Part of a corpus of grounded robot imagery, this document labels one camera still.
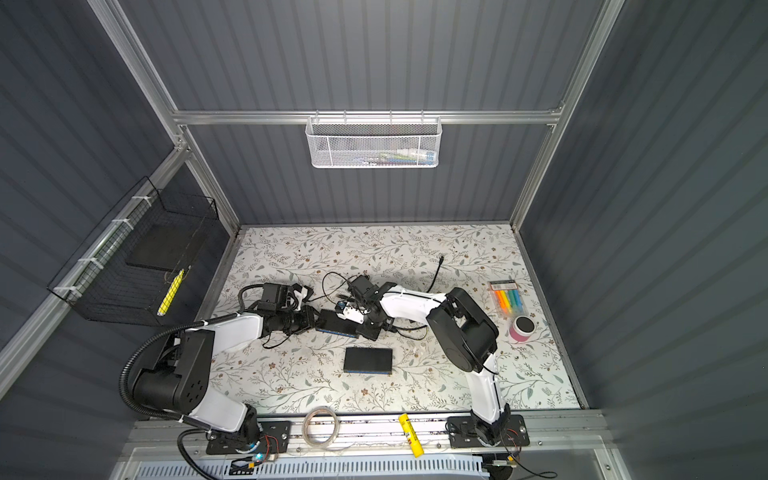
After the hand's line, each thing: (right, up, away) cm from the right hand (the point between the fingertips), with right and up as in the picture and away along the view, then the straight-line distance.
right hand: (369, 330), depth 93 cm
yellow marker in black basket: (-44, +13, -27) cm, 53 cm away
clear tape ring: (-15, -19, -19) cm, 31 cm away
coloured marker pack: (+45, +9, +5) cm, 46 cm away
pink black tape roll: (+45, +3, -7) cm, 46 cm away
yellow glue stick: (+13, -22, -22) cm, 34 cm away
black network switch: (-12, +3, -2) cm, 13 cm away
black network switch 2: (0, -7, -8) cm, 10 cm away
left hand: (-15, +3, -1) cm, 15 cm away
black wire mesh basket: (-57, +20, -21) cm, 64 cm away
